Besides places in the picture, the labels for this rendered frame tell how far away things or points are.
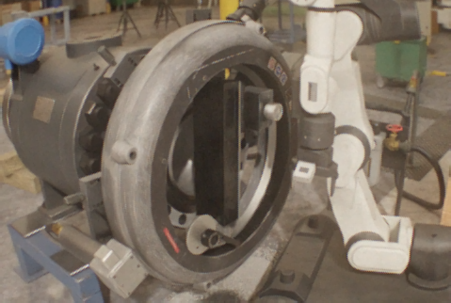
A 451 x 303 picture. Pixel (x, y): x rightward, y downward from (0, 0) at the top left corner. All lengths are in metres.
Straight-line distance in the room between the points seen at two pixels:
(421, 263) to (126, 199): 0.92
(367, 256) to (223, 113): 0.63
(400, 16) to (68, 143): 0.99
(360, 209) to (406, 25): 0.57
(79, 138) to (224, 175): 0.43
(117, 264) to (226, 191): 0.36
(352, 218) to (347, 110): 0.34
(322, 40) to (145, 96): 0.41
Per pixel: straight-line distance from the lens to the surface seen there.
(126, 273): 1.11
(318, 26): 1.04
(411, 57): 4.40
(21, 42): 1.58
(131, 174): 1.01
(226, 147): 1.17
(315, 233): 1.67
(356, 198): 1.37
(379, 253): 1.41
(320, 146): 1.11
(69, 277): 1.49
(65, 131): 1.36
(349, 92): 1.26
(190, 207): 1.35
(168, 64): 1.04
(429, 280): 1.51
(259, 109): 1.16
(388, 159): 1.98
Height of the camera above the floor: 1.10
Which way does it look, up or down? 20 degrees down
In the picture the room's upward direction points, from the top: 2 degrees counter-clockwise
